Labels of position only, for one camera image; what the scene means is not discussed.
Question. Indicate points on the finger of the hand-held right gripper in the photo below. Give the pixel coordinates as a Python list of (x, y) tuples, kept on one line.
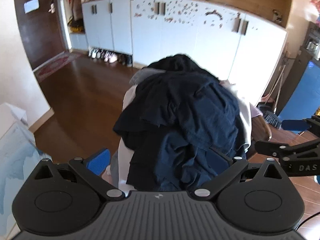
[(295, 125), (270, 148)]

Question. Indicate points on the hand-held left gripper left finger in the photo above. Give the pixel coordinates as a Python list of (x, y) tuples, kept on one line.
[(98, 161)]

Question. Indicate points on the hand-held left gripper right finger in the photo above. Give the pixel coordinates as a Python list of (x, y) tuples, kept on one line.
[(221, 160)]

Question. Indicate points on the dark navy t-shirt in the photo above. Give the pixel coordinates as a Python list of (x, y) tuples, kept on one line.
[(195, 110)]

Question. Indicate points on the grey garment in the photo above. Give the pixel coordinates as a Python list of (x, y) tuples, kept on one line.
[(114, 170)]

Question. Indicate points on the broom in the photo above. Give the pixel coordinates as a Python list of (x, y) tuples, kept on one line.
[(272, 118)]

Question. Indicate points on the blue panel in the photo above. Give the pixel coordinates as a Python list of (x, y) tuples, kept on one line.
[(302, 97)]

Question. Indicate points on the dark dustpan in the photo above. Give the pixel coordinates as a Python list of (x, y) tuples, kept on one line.
[(265, 106)]

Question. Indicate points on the pale pink garment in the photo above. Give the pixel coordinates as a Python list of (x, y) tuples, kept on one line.
[(256, 111)]

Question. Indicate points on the black cabinet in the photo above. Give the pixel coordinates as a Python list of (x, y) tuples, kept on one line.
[(297, 75)]

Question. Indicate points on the black garment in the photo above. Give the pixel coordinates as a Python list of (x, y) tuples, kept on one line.
[(180, 63)]

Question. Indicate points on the red rug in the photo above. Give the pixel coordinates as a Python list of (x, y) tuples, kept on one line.
[(56, 63)]

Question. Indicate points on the row of shoes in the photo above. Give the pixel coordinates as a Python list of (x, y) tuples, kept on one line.
[(110, 55)]

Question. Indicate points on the dark figurine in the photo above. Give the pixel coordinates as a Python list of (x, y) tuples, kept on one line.
[(277, 17)]

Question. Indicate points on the red flower decoration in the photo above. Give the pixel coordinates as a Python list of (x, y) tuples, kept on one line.
[(315, 2)]

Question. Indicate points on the white cabinet unit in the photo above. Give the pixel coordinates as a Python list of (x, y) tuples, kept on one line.
[(175, 37)]

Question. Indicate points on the brown door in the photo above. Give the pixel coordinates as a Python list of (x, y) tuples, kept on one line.
[(42, 35)]

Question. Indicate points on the yellow bag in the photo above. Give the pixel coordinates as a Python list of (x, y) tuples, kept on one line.
[(75, 25)]

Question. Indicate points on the pink hanging ornament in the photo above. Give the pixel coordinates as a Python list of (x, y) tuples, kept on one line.
[(52, 7)]

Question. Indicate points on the white paper note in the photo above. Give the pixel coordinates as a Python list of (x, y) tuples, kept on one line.
[(31, 5)]

